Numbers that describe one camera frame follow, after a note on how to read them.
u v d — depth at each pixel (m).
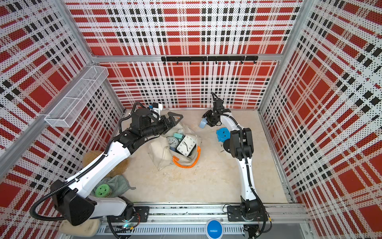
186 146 0.93
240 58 0.89
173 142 0.95
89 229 0.66
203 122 1.04
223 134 1.02
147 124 0.58
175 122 0.64
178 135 0.99
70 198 0.38
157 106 0.68
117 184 0.82
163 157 0.82
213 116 0.82
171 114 0.64
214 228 0.69
